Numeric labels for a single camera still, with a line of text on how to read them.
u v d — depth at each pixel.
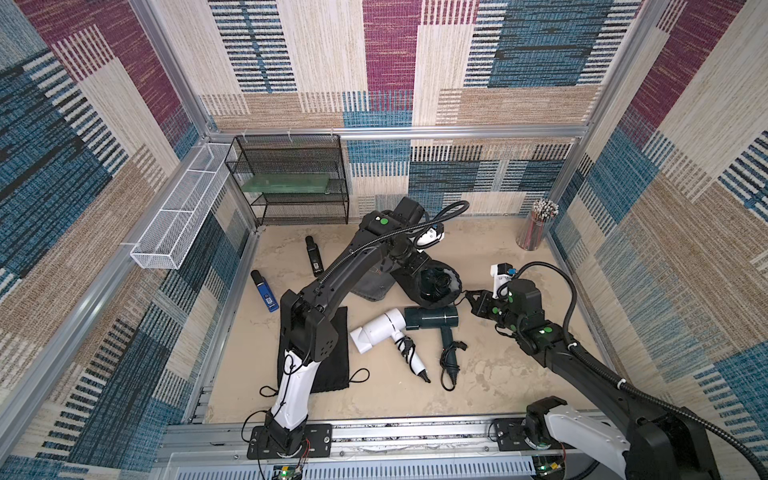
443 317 0.88
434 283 0.85
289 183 0.95
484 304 0.73
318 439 0.74
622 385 0.46
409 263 0.73
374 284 1.02
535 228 1.02
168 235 0.94
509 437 0.73
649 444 0.39
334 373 0.84
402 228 0.56
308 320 0.49
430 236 0.75
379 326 0.88
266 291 0.97
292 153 1.02
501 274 0.75
